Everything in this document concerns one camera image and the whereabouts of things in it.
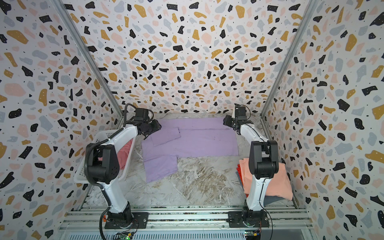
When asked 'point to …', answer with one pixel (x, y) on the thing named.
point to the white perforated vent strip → (162, 235)
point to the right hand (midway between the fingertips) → (227, 117)
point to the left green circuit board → (125, 235)
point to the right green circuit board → (250, 235)
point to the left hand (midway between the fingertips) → (158, 126)
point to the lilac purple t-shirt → (190, 137)
